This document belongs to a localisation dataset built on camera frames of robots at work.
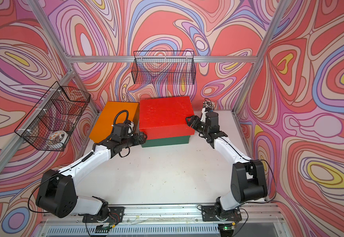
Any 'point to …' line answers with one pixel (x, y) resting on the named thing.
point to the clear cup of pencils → (208, 103)
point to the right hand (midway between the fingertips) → (189, 124)
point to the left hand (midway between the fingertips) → (142, 137)
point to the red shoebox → (160, 118)
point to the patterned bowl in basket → (57, 138)
